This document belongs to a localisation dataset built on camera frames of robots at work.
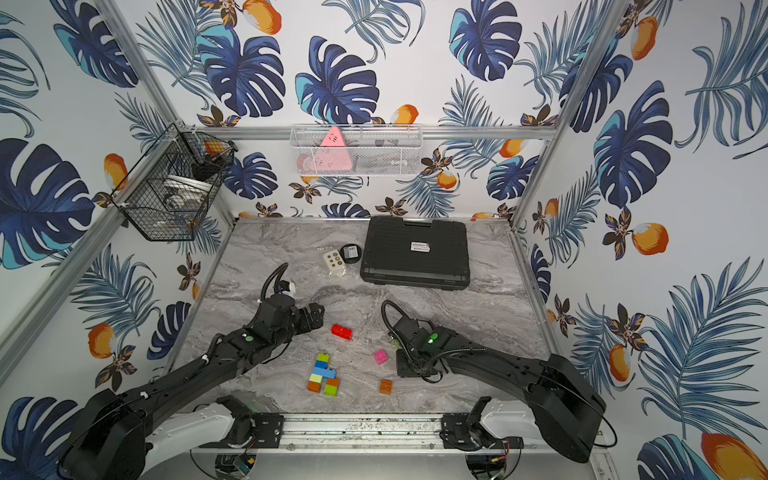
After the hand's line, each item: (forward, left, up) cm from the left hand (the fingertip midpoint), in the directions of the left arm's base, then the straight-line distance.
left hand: (312, 307), depth 84 cm
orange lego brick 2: (-16, -8, -9) cm, 20 cm away
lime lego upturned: (-10, -4, -10) cm, 15 cm away
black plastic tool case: (+26, -29, -5) cm, 39 cm away
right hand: (-12, -27, -8) cm, 31 cm away
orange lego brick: (-17, -22, -10) cm, 29 cm away
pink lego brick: (-9, -20, -10) cm, 24 cm away
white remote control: (+22, -2, -7) cm, 23 cm away
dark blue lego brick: (-12, -3, -11) cm, 16 cm away
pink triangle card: (+39, -1, +24) cm, 46 cm away
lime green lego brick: (-17, -8, -10) cm, 21 cm away
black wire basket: (+29, +48, +15) cm, 58 cm away
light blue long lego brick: (-15, -6, -9) cm, 18 cm away
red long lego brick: (-2, -8, -10) cm, 13 cm away
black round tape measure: (+28, -6, -10) cm, 30 cm away
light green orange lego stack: (-17, -3, -10) cm, 20 cm away
